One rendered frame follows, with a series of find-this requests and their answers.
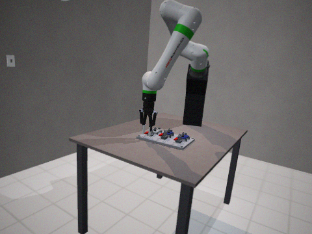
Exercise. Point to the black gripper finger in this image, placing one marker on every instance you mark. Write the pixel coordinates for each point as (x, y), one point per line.
(143, 120)
(151, 122)

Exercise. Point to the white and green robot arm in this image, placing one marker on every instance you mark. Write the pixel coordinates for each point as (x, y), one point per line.
(182, 22)

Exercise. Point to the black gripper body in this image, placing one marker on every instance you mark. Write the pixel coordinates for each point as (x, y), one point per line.
(150, 105)

